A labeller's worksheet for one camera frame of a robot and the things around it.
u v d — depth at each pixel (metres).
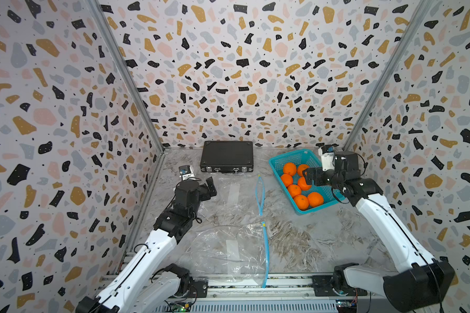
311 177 0.70
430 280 0.38
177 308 0.70
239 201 0.98
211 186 0.69
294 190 0.97
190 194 0.56
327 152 0.68
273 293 0.73
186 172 0.64
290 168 1.04
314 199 0.93
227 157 1.11
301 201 0.90
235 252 0.83
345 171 0.57
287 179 1.02
